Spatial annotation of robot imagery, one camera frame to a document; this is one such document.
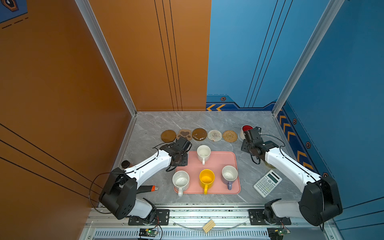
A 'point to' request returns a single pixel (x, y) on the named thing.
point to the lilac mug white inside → (229, 174)
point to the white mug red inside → (245, 127)
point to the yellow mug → (206, 179)
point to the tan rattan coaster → (229, 136)
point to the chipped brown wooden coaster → (199, 134)
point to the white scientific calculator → (267, 184)
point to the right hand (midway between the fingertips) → (246, 146)
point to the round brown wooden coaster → (168, 136)
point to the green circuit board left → (148, 232)
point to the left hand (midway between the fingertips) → (183, 159)
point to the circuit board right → (276, 233)
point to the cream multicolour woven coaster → (214, 135)
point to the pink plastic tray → (218, 159)
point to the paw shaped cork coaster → (185, 133)
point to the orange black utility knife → (146, 188)
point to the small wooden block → (208, 226)
